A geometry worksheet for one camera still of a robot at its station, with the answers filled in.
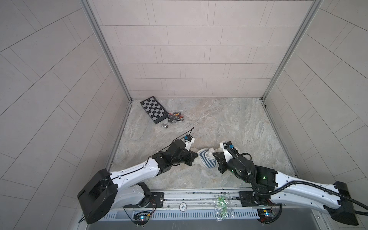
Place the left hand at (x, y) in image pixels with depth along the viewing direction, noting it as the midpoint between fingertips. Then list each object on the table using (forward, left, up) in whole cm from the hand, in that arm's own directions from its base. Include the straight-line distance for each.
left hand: (200, 155), depth 77 cm
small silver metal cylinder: (+24, +24, -8) cm, 35 cm away
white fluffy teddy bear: (-2, -4, +7) cm, 8 cm away
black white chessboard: (+33, +31, -5) cm, 46 cm away
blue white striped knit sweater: (-5, -4, +2) cm, 7 cm away
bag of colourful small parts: (+31, +17, -7) cm, 36 cm away
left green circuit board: (-27, +28, -6) cm, 40 cm away
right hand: (-3, -5, +6) cm, 9 cm away
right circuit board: (-26, -31, -9) cm, 41 cm away
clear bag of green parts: (-23, -11, -8) cm, 27 cm away
